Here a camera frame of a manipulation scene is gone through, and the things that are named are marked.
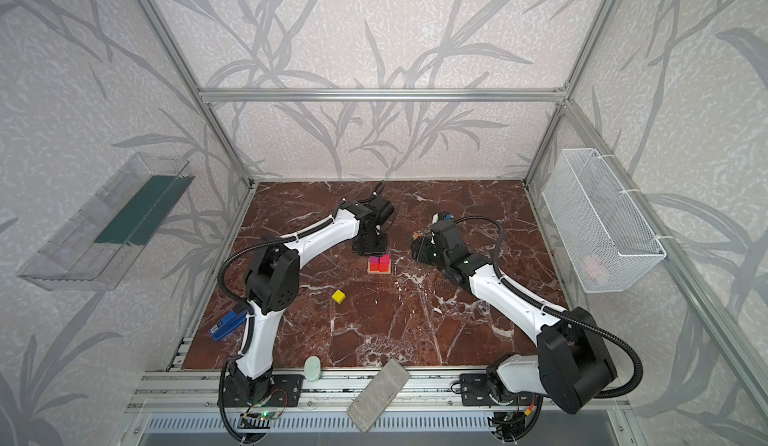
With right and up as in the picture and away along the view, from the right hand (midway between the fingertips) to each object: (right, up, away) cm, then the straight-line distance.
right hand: (418, 236), depth 86 cm
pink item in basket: (+44, -7, -13) cm, 46 cm away
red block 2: (-11, -10, +8) cm, 17 cm away
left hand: (-11, -4, +8) cm, 14 cm away
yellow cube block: (-24, -18, +3) cm, 30 cm away
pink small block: (-10, -8, +9) cm, 16 cm away
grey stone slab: (-11, -37, -16) cm, 42 cm away
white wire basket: (+38, +2, -24) cm, 45 cm away
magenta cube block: (-14, -8, +7) cm, 17 cm away
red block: (-14, -10, +7) cm, 19 cm away
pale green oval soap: (-28, -33, -11) cm, 44 cm away
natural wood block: (-13, -12, +7) cm, 19 cm away
